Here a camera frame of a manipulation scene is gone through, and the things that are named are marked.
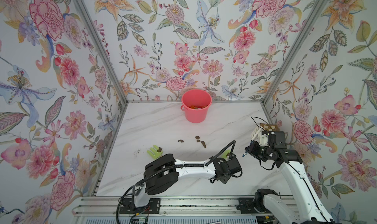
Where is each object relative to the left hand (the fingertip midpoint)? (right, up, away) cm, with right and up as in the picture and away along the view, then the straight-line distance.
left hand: (225, 174), depth 81 cm
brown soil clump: (-25, +16, +17) cm, 34 cm away
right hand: (+11, +16, -1) cm, 19 cm away
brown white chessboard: (+37, +24, +22) cm, 49 cm away
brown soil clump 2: (-14, +18, +19) cm, 30 cm away
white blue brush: (+14, +21, -3) cm, 25 cm away
